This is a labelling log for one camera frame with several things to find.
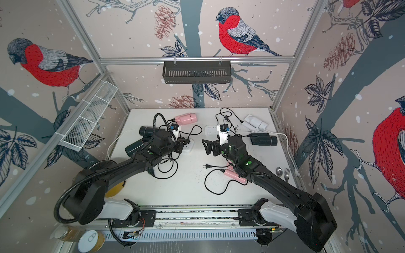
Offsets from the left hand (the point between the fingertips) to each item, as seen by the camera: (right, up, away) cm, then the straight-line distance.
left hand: (188, 137), depth 85 cm
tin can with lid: (-38, -42, -21) cm, 60 cm away
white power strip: (-1, -8, +11) cm, 13 cm away
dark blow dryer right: (+46, -3, +13) cm, 48 cm away
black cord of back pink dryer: (-17, +10, +27) cm, 33 cm away
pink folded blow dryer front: (+24, -20, +3) cm, 32 cm away
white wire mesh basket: (-58, +2, -4) cm, 58 cm away
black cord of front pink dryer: (+10, -18, +5) cm, 21 cm away
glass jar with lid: (-46, -36, -23) cm, 63 cm away
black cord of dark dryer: (-10, -15, +7) cm, 20 cm away
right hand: (+12, +1, -8) cm, 15 cm away
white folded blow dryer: (+42, +9, +24) cm, 49 cm away
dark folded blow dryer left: (-29, +1, +18) cm, 34 cm away
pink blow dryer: (-5, +10, +23) cm, 26 cm away
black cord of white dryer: (+26, +13, +31) cm, 42 cm away
